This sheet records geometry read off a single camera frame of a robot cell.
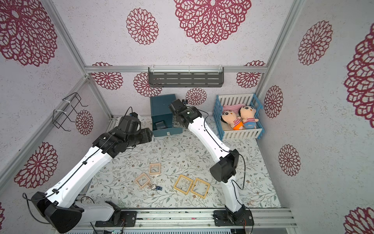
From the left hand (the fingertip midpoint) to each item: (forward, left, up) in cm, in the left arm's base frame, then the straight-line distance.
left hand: (148, 135), depth 75 cm
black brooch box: (+17, -2, -13) cm, 21 cm away
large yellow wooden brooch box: (-16, -18, -27) cm, 36 cm away
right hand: (+10, -20, -3) cm, 22 cm away
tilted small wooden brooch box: (-14, +7, -27) cm, 31 cm away
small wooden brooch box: (-7, 0, -27) cm, 28 cm away
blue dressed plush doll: (+29, -63, -13) cm, 70 cm away
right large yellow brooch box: (-18, -28, -26) cm, 43 cm away
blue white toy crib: (+29, -57, -17) cm, 66 cm away
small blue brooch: (-19, -3, -26) cm, 32 cm away
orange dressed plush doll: (+26, -51, -16) cm, 59 cm away
